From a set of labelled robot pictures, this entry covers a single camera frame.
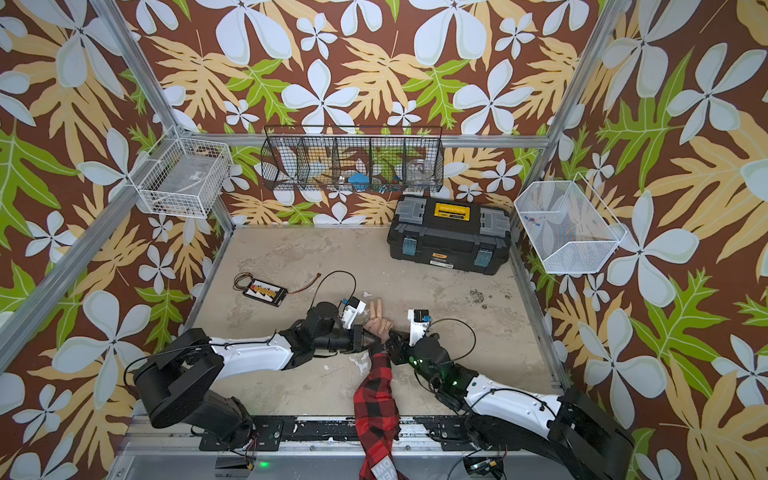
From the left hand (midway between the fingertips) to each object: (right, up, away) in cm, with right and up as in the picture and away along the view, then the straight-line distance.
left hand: (383, 339), depth 80 cm
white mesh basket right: (+52, +31, +3) cm, 61 cm away
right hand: (+1, +1, +1) cm, 2 cm away
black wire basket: (+4, +55, +18) cm, 58 cm away
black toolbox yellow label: (+27, +29, +17) cm, 44 cm away
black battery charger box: (-40, +10, +19) cm, 45 cm away
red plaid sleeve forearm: (-2, -18, -7) cm, 19 cm away
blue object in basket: (-8, +47, +15) cm, 50 cm away
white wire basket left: (-60, +46, +7) cm, 76 cm away
